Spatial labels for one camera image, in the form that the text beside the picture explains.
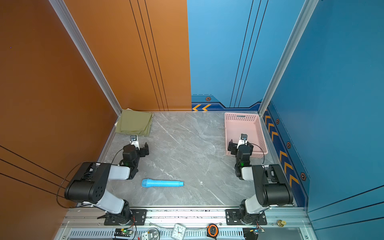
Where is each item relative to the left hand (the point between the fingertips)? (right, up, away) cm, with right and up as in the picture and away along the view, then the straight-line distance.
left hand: (138, 142), depth 94 cm
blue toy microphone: (+12, -21, -13) cm, 27 cm away
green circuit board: (+2, -40, -23) cm, 47 cm away
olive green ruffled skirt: (-8, +13, +13) cm, 20 cm away
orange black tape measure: (+44, -37, -27) cm, 64 cm away
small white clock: (+29, -38, -26) cm, 54 cm away
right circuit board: (+63, -40, -24) cm, 79 cm away
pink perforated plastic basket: (+68, +12, +18) cm, 71 cm away
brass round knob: (+77, -36, -24) cm, 88 cm away
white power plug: (+18, -36, -31) cm, 50 cm away
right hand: (+63, +1, -1) cm, 63 cm away
